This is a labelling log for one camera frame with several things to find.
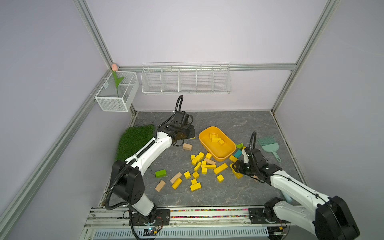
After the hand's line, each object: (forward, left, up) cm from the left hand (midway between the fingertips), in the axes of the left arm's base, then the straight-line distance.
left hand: (194, 133), depth 84 cm
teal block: (-6, -28, -17) cm, 33 cm away
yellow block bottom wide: (-25, +1, -17) cm, 30 cm away
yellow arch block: (+10, -13, -17) cm, 24 cm away
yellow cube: (+3, -19, -17) cm, 25 cm away
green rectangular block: (-15, +21, -18) cm, 31 cm away
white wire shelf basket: (+39, +2, +10) cm, 40 cm away
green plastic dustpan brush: (+1, -51, -19) cm, 55 cm away
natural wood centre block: (-10, -9, -18) cm, 22 cm away
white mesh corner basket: (+16, +46, +16) cm, 51 cm away
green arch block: (+1, -31, -19) cm, 36 cm away
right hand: (-15, -23, -14) cm, 31 cm away
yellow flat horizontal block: (-13, -8, -17) cm, 23 cm away
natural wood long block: (-17, +11, -18) cm, 27 cm away
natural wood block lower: (-22, +21, -18) cm, 35 cm away
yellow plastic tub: (+3, -16, -18) cm, 25 cm away
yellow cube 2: (-18, +5, -17) cm, 25 cm away
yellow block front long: (-22, +11, -17) cm, 30 cm away
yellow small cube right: (-21, -13, -17) cm, 30 cm away
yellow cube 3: (-18, 0, -17) cm, 25 cm away
